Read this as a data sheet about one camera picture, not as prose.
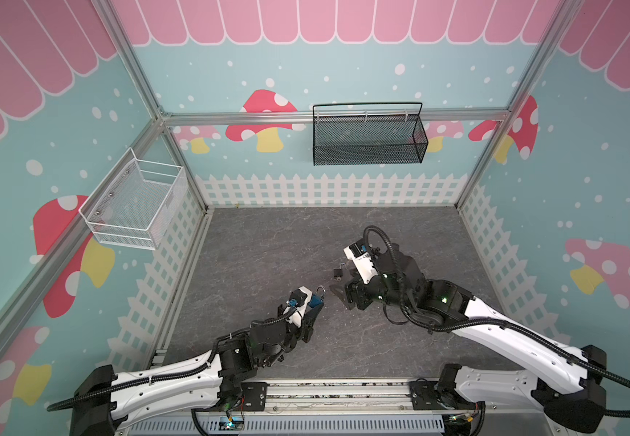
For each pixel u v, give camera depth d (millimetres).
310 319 645
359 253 563
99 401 442
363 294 579
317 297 722
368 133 943
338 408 742
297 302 592
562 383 397
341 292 597
